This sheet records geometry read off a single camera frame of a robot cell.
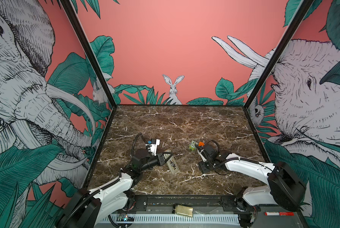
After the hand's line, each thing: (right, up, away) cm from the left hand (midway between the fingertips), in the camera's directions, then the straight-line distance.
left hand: (172, 153), depth 76 cm
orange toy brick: (+20, +2, +22) cm, 29 cm away
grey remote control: (-1, -5, 0) cm, 5 cm away
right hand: (+17, -9, +9) cm, 22 cm away
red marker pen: (+57, -29, -6) cm, 64 cm away
